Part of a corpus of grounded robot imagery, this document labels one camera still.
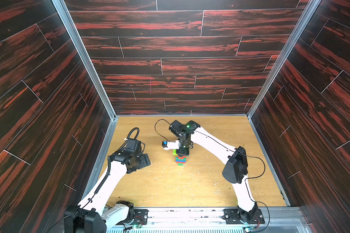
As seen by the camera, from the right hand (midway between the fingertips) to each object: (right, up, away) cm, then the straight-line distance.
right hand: (183, 148), depth 87 cm
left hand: (-23, -7, -5) cm, 25 cm away
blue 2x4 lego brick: (-1, -9, +6) cm, 11 cm away
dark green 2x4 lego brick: (-3, -6, -1) cm, 7 cm away
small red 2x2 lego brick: (-2, -5, -4) cm, 6 cm away
